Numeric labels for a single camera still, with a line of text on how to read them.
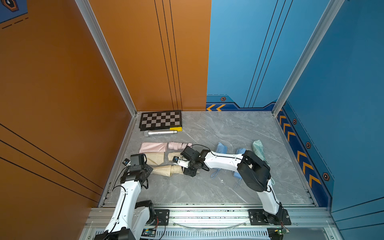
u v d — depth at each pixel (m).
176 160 0.79
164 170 0.84
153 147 0.97
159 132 1.05
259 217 0.73
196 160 0.69
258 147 0.95
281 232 0.69
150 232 0.72
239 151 0.95
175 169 0.85
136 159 0.64
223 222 0.73
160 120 1.12
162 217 0.74
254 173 0.51
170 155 0.91
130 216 0.44
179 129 1.09
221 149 0.96
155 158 0.92
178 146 0.96
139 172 0.59
